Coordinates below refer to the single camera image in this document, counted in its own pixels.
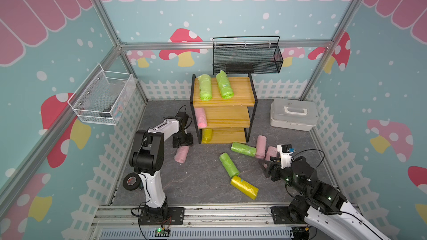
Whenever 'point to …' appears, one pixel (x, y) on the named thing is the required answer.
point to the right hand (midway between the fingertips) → (264, 160)
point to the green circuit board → (160, 232)
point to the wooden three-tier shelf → (221, 120)
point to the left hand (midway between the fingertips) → (186, 147)
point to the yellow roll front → (246, 188)
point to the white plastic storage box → (298, 114)
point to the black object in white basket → (105, 115)
